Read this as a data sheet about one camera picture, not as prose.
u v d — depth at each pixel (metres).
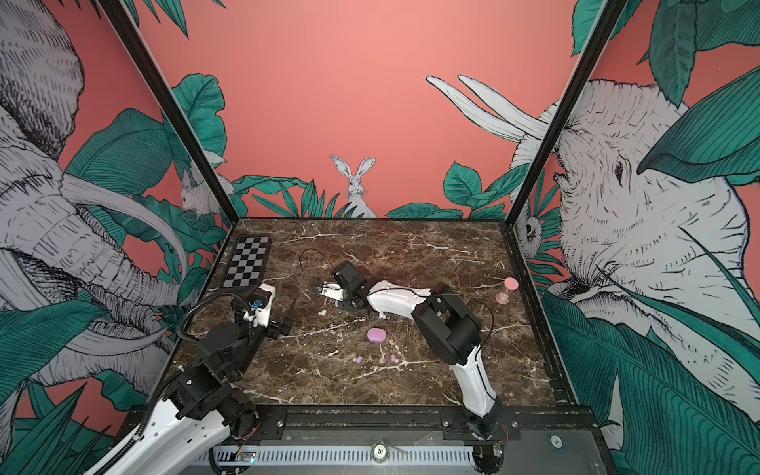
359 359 0.84
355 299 0.70
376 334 0.88
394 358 0.84
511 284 0.91
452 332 0.52
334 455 0.70
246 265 1.01
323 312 0.93
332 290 0.82
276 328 0.63
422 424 0.76
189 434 0.57
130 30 0.72
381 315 0.93
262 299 0.58
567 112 0.87
